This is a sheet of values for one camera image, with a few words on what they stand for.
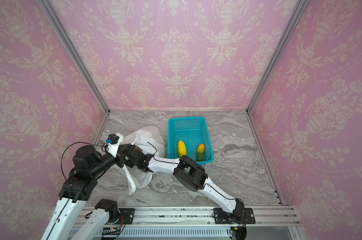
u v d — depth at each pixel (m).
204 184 0.58
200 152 0.92
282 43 0.81
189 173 0.60
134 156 0.71
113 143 0.55
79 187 0.47
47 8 0.70
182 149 0.93
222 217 0.73
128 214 0.74
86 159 0.49
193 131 1.09
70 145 0.51
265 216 0.76
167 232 0.78
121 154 0.59
